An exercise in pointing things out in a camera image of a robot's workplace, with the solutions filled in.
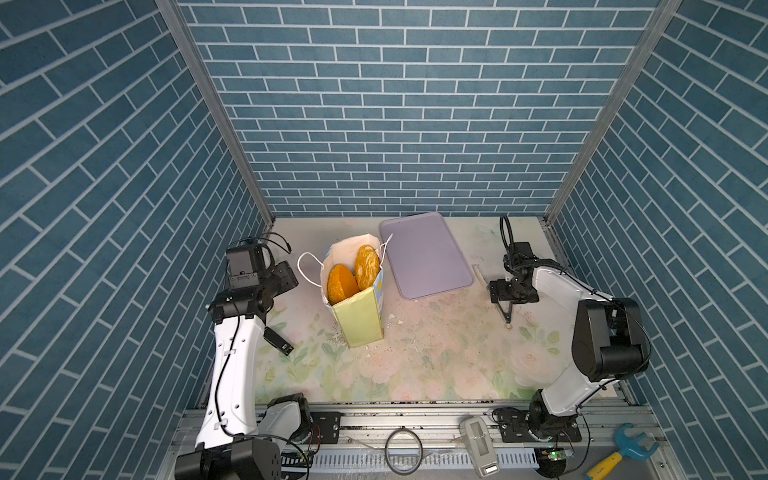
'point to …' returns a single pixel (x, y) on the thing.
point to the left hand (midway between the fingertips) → (284, 271)
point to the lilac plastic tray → (423, 255)
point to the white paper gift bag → (360, 316)
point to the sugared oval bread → (341, 283)
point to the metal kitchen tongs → (507, 318)
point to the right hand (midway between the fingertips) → (506, 292)
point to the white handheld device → (479, 446)
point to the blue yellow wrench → (627, 447)
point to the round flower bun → (367, 267)
